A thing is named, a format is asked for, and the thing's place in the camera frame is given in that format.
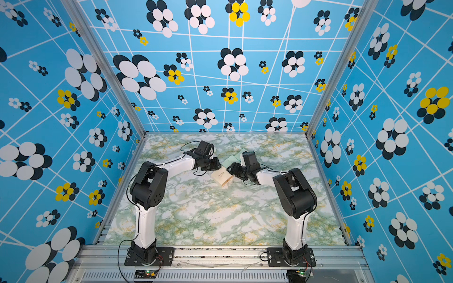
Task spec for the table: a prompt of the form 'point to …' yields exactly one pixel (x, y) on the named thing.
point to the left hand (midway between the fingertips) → (222, 165)
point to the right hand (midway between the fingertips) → (232, 170)
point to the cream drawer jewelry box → (222, 175)
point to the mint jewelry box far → (239, 155)
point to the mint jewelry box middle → (230, 160)
